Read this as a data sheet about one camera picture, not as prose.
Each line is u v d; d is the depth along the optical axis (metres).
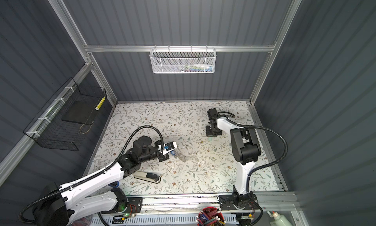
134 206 0.72
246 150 0.53
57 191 0.42
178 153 0.91
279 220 0.64
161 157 0.63
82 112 0.76
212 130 0.86
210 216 0.63
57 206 0.40
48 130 0.64
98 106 0.80
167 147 0.62
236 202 0.67
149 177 0.78
